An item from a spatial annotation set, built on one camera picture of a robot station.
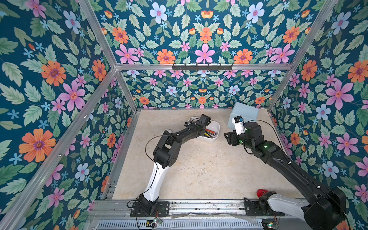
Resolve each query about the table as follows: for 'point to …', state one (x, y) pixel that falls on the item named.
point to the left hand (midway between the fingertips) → (207, 123)
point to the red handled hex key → (208, 134)
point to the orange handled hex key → (210, 131)
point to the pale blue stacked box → (248, 112)
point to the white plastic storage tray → (212, 125)
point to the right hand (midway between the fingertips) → (229, 131)
